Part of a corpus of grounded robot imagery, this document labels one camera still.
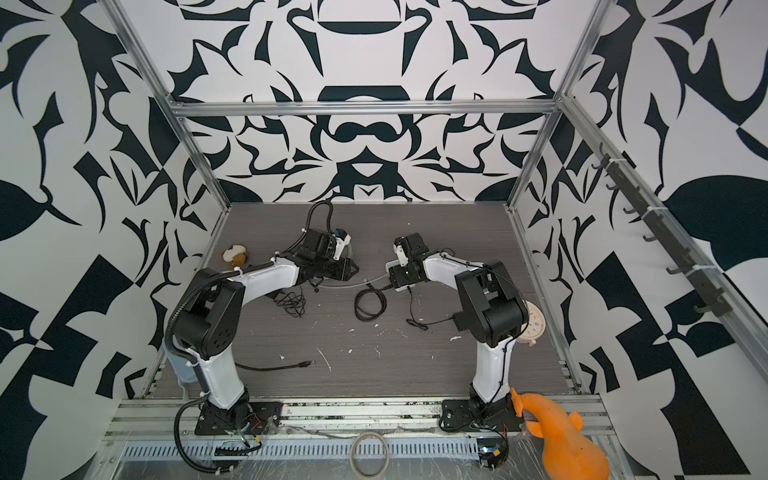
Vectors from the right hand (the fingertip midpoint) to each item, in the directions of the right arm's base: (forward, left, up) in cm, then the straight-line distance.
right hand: (403, 272), depth 99 cm
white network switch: (+2, +4, +1) cm, 5 cm away
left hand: (0, +15, +7) cm, 16 cm away
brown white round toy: (+7, +56, +3) cm, 56 cm away
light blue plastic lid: (-31, +58, +3) cm, 66 cm away
